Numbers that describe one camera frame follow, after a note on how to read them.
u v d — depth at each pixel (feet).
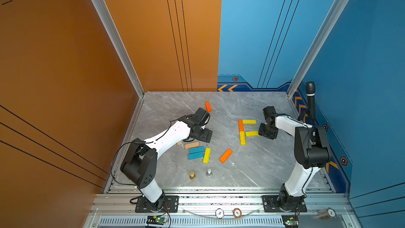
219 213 2.33
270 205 2.38
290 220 2.33
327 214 2.16
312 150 1.64
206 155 2.88
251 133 3.19
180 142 1.89
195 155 2.86
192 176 2.58
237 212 2.33
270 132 2.70
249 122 3.36
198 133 2.37
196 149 2.98
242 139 3.09
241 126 3.35
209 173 2.61
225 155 2.92
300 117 2.97
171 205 2.41
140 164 1.46
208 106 3.67
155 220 2.32
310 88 2.60
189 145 3.02
